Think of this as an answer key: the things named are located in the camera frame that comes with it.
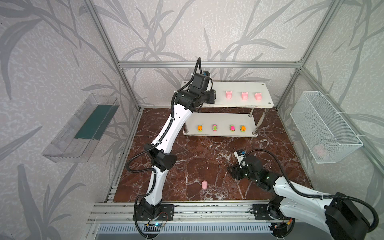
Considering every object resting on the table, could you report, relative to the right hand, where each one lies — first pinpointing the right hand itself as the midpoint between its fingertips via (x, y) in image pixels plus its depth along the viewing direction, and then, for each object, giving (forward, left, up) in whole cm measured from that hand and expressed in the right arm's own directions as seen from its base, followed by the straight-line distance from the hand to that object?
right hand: (230, 162), depth 85 cm
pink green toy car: (+23, +8, +3) cm, 25 cm away
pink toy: (-11, +15, -3) cm, 19 cm away
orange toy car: (+23, +18, +2) cm, 29 cm away
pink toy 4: (+23, -13, +30) cm, 40 cm away
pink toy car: (+23, -4, +2) cm, 24 cm away
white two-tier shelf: (+33, -19, -2) cm, 38 cm away
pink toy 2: (+24, +2, +30) cm, 39 cm away
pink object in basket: (0, -43, +15) cm, 45 cm away
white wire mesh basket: (-1, -37, +28) cm, 47 cm away
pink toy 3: (+24, -6, +30) cm, 39 cm away
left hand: (+26, +9, +32) cm, 42 cm away
